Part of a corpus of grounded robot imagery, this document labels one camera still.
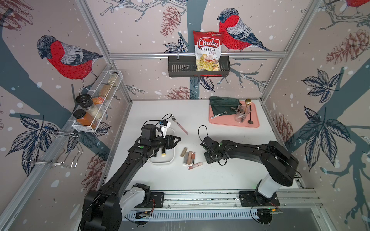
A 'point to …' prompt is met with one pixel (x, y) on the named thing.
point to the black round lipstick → (155, 155)
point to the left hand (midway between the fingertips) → (179, 136)
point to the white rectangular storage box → (169, 154)
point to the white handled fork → (218, 115)
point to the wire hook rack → (59, 148)
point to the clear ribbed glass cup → (241, 114)
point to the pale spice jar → (113, 78)
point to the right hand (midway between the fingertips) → (208, 157)
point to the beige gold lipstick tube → (183, 152)
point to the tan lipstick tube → (189, 161)
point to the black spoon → (250, 121)
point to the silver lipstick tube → (186, 158)
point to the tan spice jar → (104, 90)
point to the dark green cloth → (220, 105)
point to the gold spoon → (247, 102)
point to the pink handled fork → (174, 119)
